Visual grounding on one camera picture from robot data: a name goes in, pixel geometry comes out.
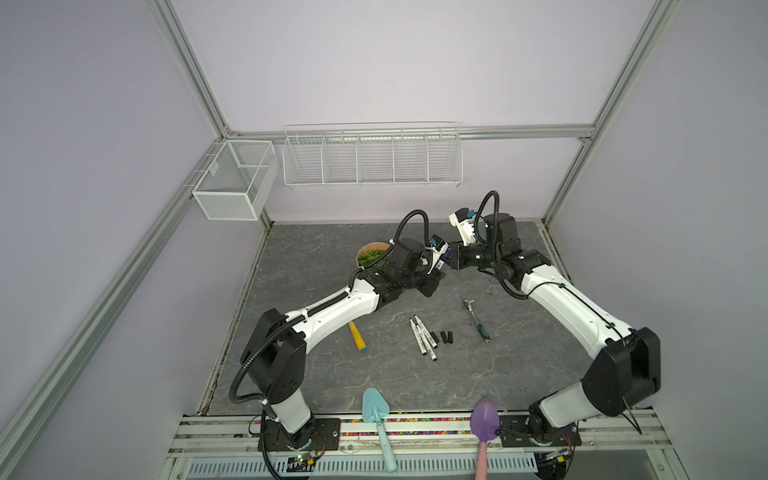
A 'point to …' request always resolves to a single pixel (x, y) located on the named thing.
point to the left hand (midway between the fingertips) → (441, 272)
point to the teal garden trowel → (374, 406)
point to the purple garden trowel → (485, 425)
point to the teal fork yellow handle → (358, 338)
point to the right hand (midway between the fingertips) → (434, 258)
